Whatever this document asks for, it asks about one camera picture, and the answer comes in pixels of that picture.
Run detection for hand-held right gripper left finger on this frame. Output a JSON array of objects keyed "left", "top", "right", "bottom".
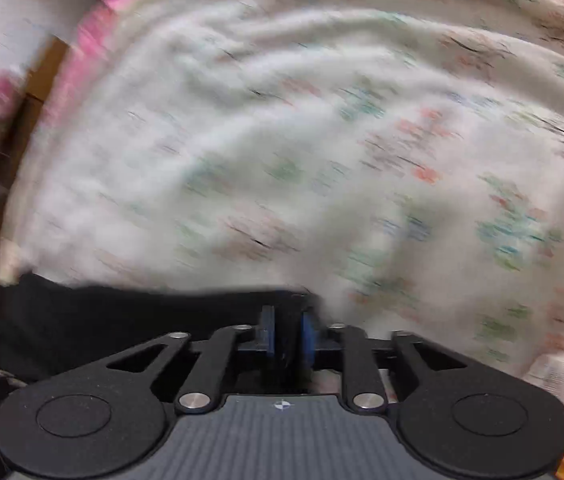
[{"left": 76, "top": 305, "right": 277, "bottom": 415}]

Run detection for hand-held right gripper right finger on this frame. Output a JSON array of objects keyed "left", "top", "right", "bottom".
[{"left": 300, "top": 311, "right": 490, "bottom": 415}]

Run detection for floral bed quilt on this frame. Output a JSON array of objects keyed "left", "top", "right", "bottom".
[{"left": 0, "top": 0, "right": 564, "bottom": 461}]

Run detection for black pants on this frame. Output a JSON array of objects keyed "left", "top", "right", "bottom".
[{"left": 0, "top": 272, "right": 325, "bottom": 396}]

